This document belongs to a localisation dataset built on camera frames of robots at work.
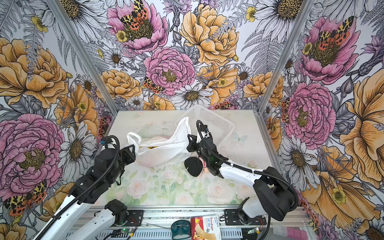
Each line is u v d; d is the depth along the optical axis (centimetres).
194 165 84
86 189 44
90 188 45
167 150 81
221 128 108
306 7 72
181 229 65
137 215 75
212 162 64
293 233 69
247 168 50
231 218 74
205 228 69
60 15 73
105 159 49
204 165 87
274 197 42
